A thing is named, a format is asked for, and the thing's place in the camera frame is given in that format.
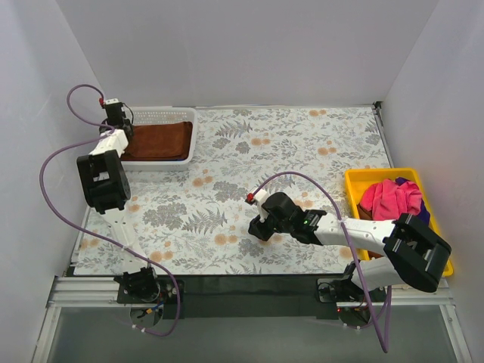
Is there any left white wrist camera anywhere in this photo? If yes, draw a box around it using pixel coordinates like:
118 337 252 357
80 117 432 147
98 98 125 114

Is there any white plastic basket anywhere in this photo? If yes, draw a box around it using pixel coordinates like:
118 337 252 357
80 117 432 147
121 107 198 172

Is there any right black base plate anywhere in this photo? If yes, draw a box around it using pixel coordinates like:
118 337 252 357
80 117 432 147
317 278 367 303

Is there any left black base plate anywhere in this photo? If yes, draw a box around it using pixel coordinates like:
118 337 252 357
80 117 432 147
113 277 185 305

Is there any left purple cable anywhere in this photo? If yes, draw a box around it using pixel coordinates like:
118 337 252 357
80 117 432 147
39 84 182 337

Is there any purple towel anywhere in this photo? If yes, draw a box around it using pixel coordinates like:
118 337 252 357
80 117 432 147
395 177 431 225

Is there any pink towel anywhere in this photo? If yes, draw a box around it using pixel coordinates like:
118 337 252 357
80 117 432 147
359 179 422 221

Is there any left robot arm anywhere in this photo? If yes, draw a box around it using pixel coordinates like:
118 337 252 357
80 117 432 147
76 98 160 303

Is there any aluminium frame rail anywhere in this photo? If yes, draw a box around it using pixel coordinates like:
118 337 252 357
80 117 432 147
47 276 455 307

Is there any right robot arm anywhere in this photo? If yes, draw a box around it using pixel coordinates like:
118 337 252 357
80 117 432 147
246 190 451 293

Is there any floral table mat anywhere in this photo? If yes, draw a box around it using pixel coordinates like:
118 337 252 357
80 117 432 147
73 107 391 276

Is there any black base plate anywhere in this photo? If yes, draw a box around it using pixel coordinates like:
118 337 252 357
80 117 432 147
317 278 367 303
113 277 185 305

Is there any yellow plastic bin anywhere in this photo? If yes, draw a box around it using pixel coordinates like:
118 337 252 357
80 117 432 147
344 167 455 278

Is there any brown towel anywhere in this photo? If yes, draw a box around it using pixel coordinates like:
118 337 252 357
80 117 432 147
121 122 193 162
357 204 382 259

